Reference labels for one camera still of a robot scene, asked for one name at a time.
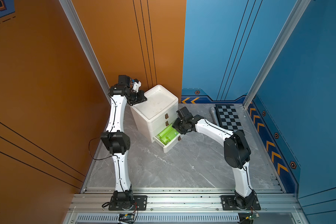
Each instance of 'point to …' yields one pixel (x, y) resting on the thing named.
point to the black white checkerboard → (227, 117)
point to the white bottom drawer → (167, 147)
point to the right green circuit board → (251, 217)
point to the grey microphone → (213, 112)
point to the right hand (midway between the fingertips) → (172, 126)
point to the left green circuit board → (126, 216)
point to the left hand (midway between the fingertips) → (146, 96)
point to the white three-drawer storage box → (154, 117)
